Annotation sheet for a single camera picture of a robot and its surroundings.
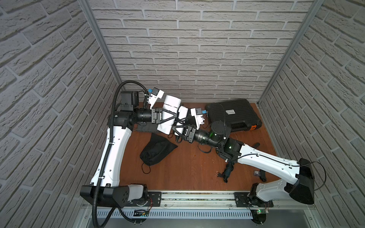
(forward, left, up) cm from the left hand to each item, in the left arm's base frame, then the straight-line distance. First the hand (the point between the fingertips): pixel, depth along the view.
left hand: (177, 115), depth 58 cm
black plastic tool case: (+29, -44, -32) cm, 62 cm away
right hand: (-4, +1, -4) cm, 6 cm away
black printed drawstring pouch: (+2, +13, -35) cm, 37 cm away
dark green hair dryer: (-12, -28, -39) cm, 50 cm away
